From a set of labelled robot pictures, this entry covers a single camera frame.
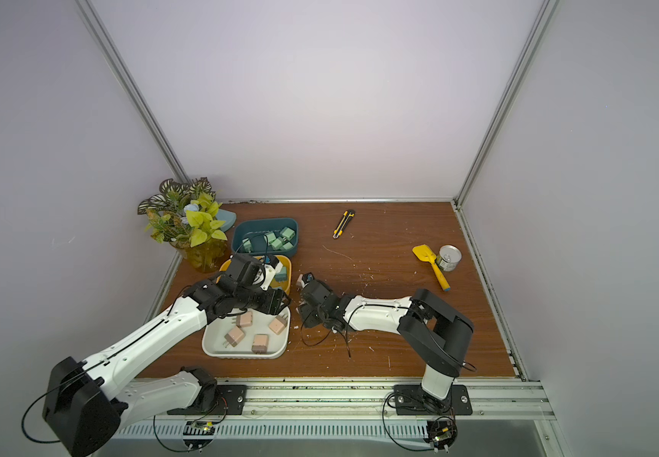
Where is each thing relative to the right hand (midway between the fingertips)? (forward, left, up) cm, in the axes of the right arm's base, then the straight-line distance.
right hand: (307, 303), depth 87 cm
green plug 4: (+23, +25, 0) cm, 34 cm away
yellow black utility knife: (+37, -11, -4) cm, 39 cm away
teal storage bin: (+28, +20, -2) cm, 34 cm away
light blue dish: (+38, +38, -2) cm, 54 cm away
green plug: (+27, +17, -1) cm, 32 cm away
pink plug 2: (-5, +19, -1) cm, 20 cm away
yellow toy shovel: (+22, -41, -3) cm, 47 cm away
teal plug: (+1, +5, +16) cm, 16 cm away
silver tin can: (+18, -48, -1) cm, 51 cm away
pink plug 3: (-12, +13, -2) cm, 18 cm away
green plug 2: (+24, +14, 0) cm, 27 cm away
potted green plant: (+17, +35, +23) cm, 45 cm away
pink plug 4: (-6, +8, -1) cm, 11 cm away
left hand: (-2, +5, +9) cm, 10 cm away
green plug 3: (+23, +10, -1) cm, 25 cm away
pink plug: (-10, +21, -2) cm, 24 cm away
